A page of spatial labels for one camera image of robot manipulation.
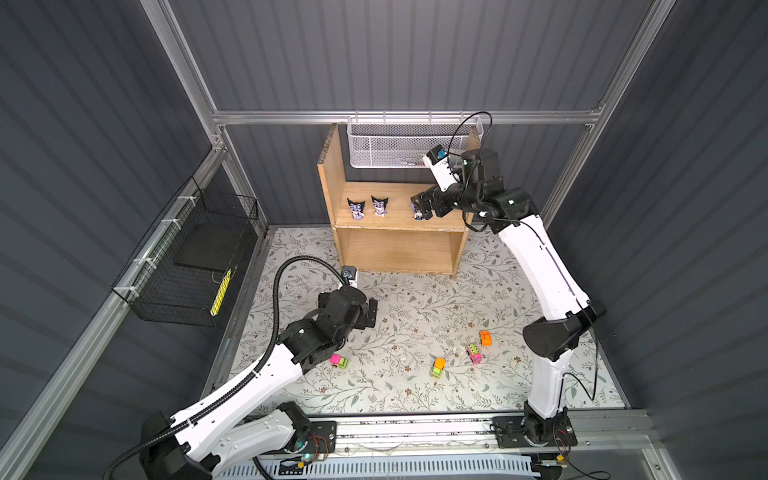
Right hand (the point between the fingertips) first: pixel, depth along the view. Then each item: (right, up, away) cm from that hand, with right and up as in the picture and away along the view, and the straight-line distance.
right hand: (430, 190), depth 74 cm
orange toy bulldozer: (+19, -41, +15) cm, 48 cm away
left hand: (-19, -27, +2) cm, 33 cm away
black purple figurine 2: (-13, -2, +9) cm, 16 cm away
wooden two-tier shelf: (-14, -8, +10) cm, 19 cm away
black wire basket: (-61, -21, -2) cm, 65 cm away
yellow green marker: (-49, -28, -8) cm, 57 cm away
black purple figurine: (-19, -4, +7) cm, 21 cm away
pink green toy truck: (+14, -45, +11) cm, 48 cm away
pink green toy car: (-24, -47, +10) cm, 54 cm away
